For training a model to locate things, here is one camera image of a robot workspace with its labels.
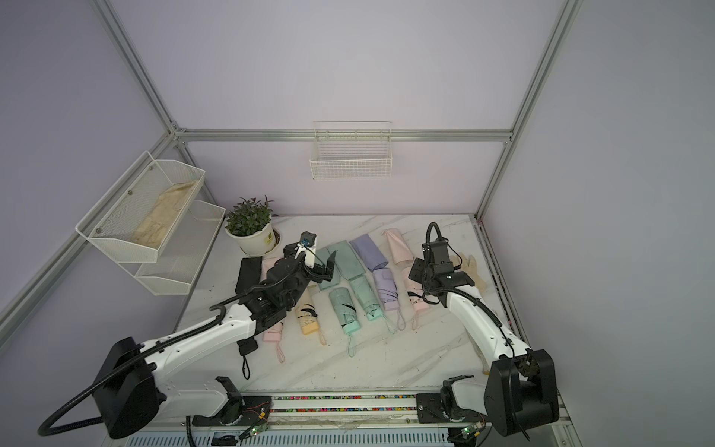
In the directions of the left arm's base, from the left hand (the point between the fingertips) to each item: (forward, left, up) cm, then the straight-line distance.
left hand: (318, 249), depth 79 cm
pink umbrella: (-5, -32, -23) cm, 39 cm away
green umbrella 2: (-4, -14, -22) cm, 27 cm away
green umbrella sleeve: (-9, -5, +4) cm, 11 cm away
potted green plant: (+17, +27, -7) cm, 33 cm away
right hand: (0, -32, -11) cm, 34 cm away
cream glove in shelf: (+5, +45, +6) cm, 45 cm away
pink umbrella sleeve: (+11, +24, -23) cm, 35 cm away
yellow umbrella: (-11, +5, -22) cm, 25 cm away
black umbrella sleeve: (+7, +30, -24) cm, 39 cm away
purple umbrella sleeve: (+17, -15, -24) cm, 33 cm away
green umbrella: (-9, -8, -22) cm, 25 cm away
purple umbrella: (+3, -21, -23) cm, 32 cm away
